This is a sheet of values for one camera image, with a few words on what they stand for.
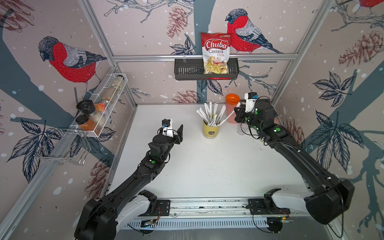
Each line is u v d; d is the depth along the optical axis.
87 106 0.62
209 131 0.93
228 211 0.73
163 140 0.58
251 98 0.63
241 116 0.65
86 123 0.60
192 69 0.95
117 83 0.85
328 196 0.37
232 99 1.17
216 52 0.83
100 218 0.38
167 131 0.65
